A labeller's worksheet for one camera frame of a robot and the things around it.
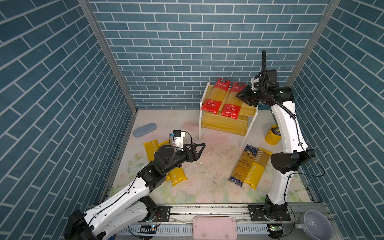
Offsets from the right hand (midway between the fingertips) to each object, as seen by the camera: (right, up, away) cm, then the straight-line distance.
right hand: (235, 94), depth 77 cm
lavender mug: (+37, -64, -6) cm, 75 cm away
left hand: (-18, -26, -9) cm, 33 cm away
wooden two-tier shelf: (+6, -17, +14) cm, 23 cm away
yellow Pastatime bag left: (-32, -46, +8) cm, 56 cm away
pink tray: (-12, -64, -9) cm, 65 cm away
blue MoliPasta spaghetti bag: (+8, -41, +12) cm, 43 cm away
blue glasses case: (-59, -20, +31) cm, 69 cm away
